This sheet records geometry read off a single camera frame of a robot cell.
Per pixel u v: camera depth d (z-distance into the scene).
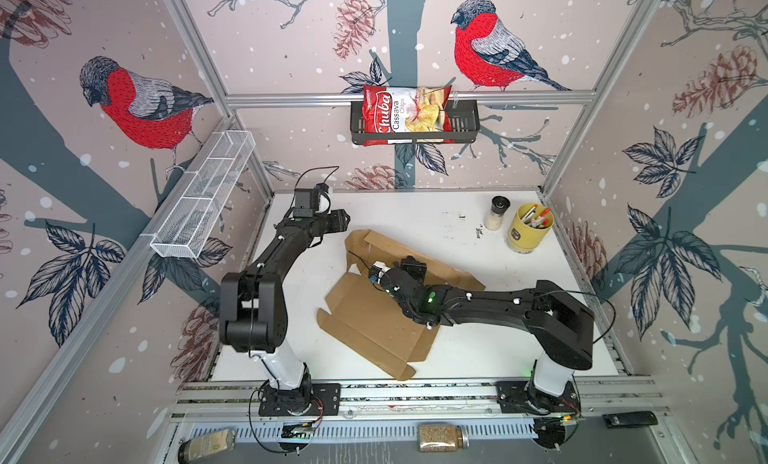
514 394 0.74
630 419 0.67
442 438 0.65
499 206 1.01
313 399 0.73
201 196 0.78
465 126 0.93
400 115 0.88
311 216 0.72
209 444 0.65
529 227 0.93
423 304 0.63
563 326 0.45
